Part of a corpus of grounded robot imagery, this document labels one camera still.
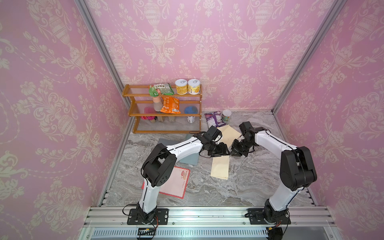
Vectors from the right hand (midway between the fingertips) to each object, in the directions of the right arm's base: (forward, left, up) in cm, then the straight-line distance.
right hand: (230, 153), depth 90 cm
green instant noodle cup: (+32, -3, -1) cm, 32 cm away
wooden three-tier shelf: (+25, +41, +11) cm, 49 cm away
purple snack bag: (+31, +5, -3) cm, 31 cm away
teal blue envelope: (0, +23, -6) cm, 24 cm away
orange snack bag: (+31, +36, +13) cm, 50 cm away
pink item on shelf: (+31, +52, +8) cm, 61 cm away
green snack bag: (+30, +39, +26) cm, 56 cm away
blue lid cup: (+35, +23, +4) cm, 42 cm away
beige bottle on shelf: (+30, +44, +15) cm, 55 cm away
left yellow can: (+30, +27, +28) cm, 49 cm away
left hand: (-3, +3, +3) cm, 5 cm away
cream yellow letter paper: (-6, +7, -5) cm, 10 cm away
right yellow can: (+29, +20, +28) cm, 45 cm away
